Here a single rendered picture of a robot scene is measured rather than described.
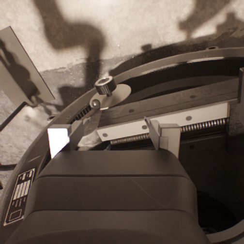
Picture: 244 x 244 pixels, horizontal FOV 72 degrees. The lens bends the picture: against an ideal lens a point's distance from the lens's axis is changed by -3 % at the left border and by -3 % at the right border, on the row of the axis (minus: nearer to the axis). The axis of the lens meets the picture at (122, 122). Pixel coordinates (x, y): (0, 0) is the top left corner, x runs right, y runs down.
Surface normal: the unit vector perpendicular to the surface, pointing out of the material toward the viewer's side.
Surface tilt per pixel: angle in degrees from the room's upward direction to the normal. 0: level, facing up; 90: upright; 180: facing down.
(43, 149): 90
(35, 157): 90
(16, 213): 90
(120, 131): 2
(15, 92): 0
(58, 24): 0
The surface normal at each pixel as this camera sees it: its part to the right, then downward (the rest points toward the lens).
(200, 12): -0.11, 0.63
